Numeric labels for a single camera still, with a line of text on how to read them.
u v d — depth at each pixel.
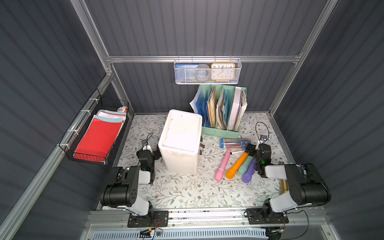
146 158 0.71
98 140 0.72
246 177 0.84
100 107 0.84
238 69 0.84
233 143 0.97
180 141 0.75
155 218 0.73
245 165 0.89
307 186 0.45
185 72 0.84
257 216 0.74
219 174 0.85
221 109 0.94
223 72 0.88
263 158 0.72
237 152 0.97
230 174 0.85
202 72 0.89
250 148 0.85
